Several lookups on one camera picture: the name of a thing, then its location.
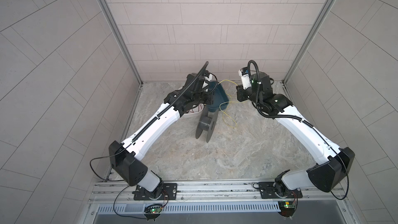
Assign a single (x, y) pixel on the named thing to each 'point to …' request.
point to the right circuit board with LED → (287, 208)
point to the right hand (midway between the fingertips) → (236, 86)
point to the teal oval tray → (220, 96)
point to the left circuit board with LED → (153, 211)
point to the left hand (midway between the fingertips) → (218, 92)
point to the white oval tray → (193, 115)
